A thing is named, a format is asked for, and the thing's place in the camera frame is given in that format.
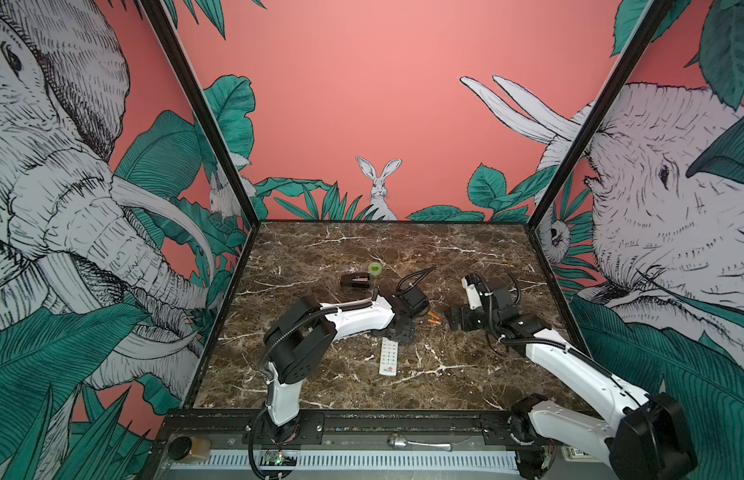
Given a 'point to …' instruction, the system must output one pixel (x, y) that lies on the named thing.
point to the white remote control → (388, 363)
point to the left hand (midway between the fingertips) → (399, 331)
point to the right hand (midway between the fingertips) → (455, 306)
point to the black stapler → (355, 280)
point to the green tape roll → (375, 268)
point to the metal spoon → (398, 441)
